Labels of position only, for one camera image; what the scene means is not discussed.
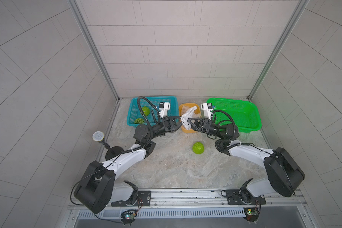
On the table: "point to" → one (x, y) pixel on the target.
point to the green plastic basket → (245, 115)
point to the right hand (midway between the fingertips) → (188, 126)
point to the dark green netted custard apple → (139, 121)
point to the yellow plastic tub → (184, 107)
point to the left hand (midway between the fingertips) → (187, 123)
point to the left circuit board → (128, 216)
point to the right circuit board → (251, 213)
